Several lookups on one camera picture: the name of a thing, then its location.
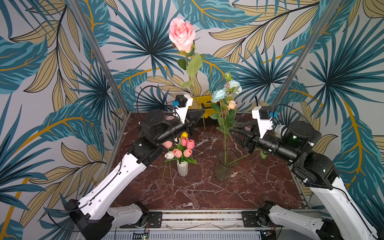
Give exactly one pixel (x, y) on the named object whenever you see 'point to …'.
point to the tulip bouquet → (180, 149)
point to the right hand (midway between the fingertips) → (233, 126)
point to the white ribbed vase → (182, 168)
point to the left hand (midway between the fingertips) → (203, 113)
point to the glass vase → (228, 159)
